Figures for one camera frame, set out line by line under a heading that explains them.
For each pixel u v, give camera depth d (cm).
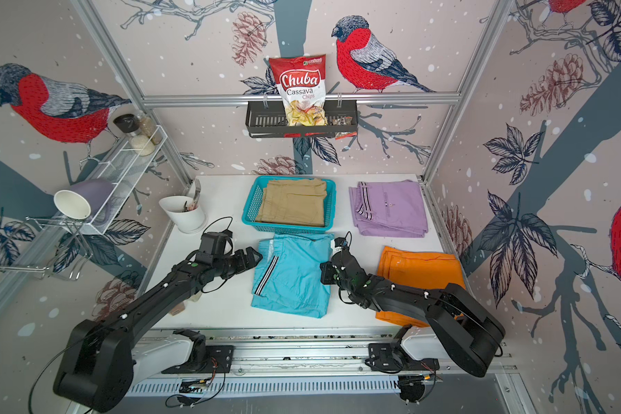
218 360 73
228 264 73
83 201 61
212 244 67
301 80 80
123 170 81
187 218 95
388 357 73
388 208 107
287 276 88
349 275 66
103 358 40
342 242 78
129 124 78
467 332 42
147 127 85
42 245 58
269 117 95
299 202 104
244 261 76
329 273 76
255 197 103
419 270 88
